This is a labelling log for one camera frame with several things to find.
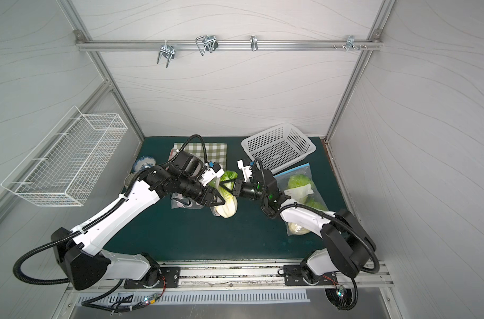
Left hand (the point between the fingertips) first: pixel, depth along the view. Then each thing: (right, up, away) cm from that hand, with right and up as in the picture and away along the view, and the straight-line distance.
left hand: (221, 202), depth 69 cm
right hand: (-1, +5, +5) cm, 8 cm away
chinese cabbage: (+3, -3, +2) cm, 4 cm away
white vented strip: (-24, -34, 0) cm, 42 cm away
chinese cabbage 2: (+33, +5, +22) cm, 40 cm away
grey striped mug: (-50, +5, +29) cm, 58 cm away
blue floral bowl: (-48, +13, +37) cm, 62 cm away
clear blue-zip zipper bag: (+34, -1, +19) cm, 39 cm away
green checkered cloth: (-9, +18, +46) cm, 50 cm away
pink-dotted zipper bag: (-11, +3, -10) cm, 15 cm away
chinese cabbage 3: (+30, -14, +10) cm, 34 cm away
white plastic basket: (+28, +21, +46) cm, 58 cm away
